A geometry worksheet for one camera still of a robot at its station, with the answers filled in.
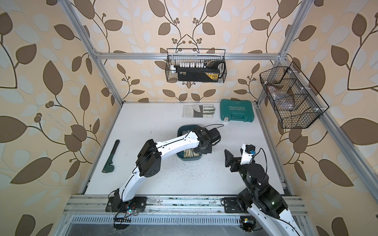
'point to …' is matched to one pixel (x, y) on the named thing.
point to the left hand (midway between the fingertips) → (208, 153)
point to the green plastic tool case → (236, 110)
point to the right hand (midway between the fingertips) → (233, 150)
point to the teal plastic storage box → (188, 155)
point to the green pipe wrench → (109, 167)
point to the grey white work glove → (200, 111)
